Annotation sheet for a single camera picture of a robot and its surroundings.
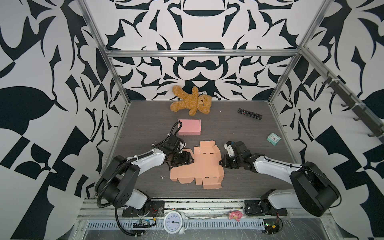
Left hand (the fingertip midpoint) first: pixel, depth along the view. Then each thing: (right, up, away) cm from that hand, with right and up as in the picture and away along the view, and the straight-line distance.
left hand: (191, 159), depth 86 cm
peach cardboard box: (+10, -3, +1) cm, 10 cm away
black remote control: (+44, +26, +24) cm, 57 cm away
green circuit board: (+38, -27, -15) cm, 49 cm away
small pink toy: (+21, -21, -16) cm, 33 cm away
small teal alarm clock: (+53, +10, +11) cm, 55 cm away
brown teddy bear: (+2, +35, +24) cm, 43 cm away
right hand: (+16, -1, +1) cm, 16 cm away
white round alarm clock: (-7, -23, -18) cm, 30 cm away
